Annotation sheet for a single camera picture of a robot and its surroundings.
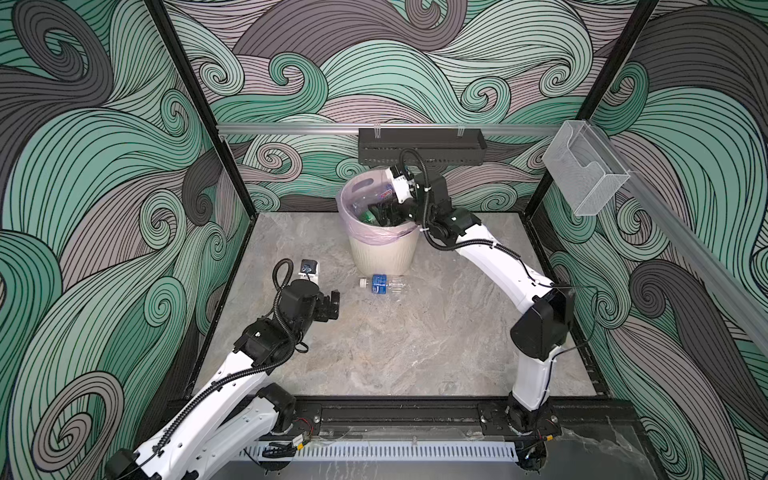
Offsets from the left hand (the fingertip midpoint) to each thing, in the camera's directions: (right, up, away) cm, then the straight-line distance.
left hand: (320, 287), depth 75 cm
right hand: (+16, +23, +3) cm, 28 cm away
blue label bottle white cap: (+16, -2, +17) cm, 23 cm away
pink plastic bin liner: (+8, +30, +17) cm, 35 cm away
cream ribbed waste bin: (+14, +9, +12) cm, 21 cm away
